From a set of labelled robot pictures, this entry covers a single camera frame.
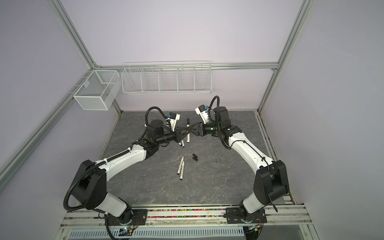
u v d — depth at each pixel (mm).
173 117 712
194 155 961
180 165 912
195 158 940
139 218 735
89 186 434
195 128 766
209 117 708
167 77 983
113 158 508
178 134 708
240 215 735
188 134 788
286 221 750
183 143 1010
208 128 704
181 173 873
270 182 433
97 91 992
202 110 706
